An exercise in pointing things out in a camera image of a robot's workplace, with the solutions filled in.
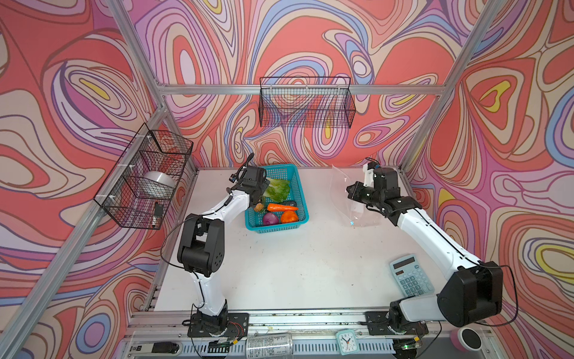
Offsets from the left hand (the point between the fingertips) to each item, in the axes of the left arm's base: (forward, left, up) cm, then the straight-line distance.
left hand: (264, 184), depth 97 cm
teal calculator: (-37, -57, -11) cm, 69 cm away
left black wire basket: (-18, +37, +18) cm, 45 cm away
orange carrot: (-8, -5, -6) cm, 12 cm away
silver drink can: (-58, -5, -7) cm, 58 cm away
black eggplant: (-4, -12, -9) cm, 15 cm away
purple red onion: (-13, -3, -7) cm, 15 cm away
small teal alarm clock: (-57, -29, -11) cm, 65 cm away
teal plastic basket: (-12, +4, -12) cm, 17 cm away
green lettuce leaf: (0, -6, -5) cm, 8 cm away
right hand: (-11, -33, +8) cm, 36 cm away
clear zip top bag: (-13, -38, -3) cm, 41 cm away
